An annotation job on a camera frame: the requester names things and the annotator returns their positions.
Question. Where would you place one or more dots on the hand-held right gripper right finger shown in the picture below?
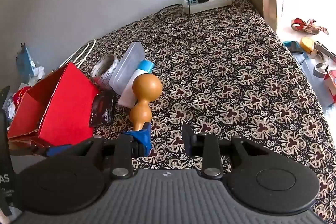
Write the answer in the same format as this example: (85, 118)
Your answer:
(187, 140)

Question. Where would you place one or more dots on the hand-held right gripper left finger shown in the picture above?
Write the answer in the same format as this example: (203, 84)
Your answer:
(143, 141)

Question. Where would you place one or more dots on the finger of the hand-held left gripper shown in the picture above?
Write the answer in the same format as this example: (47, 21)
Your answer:
(59, 150)

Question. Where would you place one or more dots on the red cardboard box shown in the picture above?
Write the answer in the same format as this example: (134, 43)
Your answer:
(71, 108)

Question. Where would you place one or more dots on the white bottle with blue cap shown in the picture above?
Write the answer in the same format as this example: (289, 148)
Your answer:
(126, 98)

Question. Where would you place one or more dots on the black and red packet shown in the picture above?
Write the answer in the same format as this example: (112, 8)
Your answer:
(102, 111)

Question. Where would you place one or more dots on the clear plastic container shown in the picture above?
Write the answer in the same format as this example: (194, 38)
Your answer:
(128, 64)

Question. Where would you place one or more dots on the clear packing tape roll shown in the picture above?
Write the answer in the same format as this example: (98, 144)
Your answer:
(103, 69)

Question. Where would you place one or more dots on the red printed packet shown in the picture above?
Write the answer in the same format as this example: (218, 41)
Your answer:
(19, 100)

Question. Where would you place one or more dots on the floral patterned cloth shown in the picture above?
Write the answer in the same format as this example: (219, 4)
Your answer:
(223, 82)

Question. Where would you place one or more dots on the crumpled white paper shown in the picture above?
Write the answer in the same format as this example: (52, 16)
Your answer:
(36, 75)

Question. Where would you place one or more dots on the blue plastic bag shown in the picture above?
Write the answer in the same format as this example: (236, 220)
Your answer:
(25, 61)

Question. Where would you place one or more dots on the light blue plastic sheet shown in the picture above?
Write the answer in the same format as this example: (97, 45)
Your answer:
(312, 87)

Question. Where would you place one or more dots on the white power strip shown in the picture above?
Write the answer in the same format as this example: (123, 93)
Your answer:
(218, 2)

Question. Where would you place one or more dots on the teal and black case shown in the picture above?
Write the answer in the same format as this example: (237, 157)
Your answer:
(294, 46)

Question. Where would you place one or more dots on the grey tape roll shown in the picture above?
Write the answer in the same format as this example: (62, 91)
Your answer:
(319, 70)

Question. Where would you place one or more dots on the yellow tape roll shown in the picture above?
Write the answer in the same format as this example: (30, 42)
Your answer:
(307, 43)

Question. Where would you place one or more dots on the red and white box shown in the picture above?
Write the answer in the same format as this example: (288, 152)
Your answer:
(332, 85)

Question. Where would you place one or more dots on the brown paper bag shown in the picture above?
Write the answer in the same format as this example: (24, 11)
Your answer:
(262, 3)

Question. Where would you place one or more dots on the silver metal tool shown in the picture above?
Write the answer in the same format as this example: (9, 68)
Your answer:
(325, 52)

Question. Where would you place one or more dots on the red ribbon bow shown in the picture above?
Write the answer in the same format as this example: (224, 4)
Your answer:
(309, 26)

